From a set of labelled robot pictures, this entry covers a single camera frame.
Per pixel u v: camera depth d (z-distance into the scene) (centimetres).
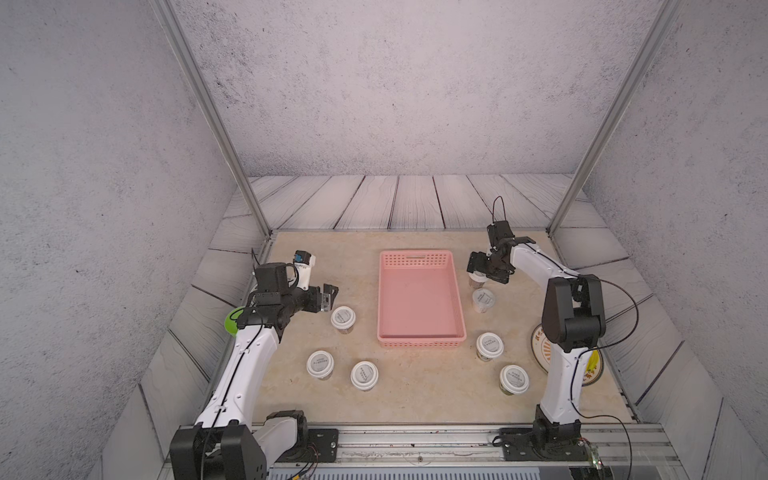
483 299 96
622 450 73
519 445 73
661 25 72
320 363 81
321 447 74
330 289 74
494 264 87
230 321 55
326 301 73
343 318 89
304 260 71
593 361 81
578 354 57
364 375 79
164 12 69
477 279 98
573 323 55
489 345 83
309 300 71
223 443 39
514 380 78
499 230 83
